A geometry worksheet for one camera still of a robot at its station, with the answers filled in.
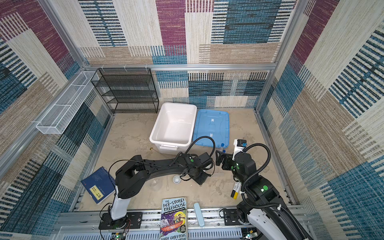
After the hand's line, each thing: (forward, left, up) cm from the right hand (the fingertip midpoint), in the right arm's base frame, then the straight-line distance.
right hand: (224, 155), depth 73 cm
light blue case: (-22, +13, -17) cm, 31 cm away
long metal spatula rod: (+17, +42, -20) cm, 49 cm away
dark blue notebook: (-6, +68, -19) cm, 70 cm away
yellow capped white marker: (-11, -8, -19) cm, 23 cm away
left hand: (-4, +10, -19) cm, 21 cm away
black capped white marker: (-11, -6, -19) cm, 23 cm away
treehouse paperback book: (-23, +25, -17) cm, 38 cm away
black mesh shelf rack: (+56, +62, -3) cm, 84 cm away
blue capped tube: (+5, 0, -3) cm, 6 cm away
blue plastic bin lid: (+36, 0, -20) cm, 41 cm away
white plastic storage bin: (+30, +29, -19) cm, 46 cm away
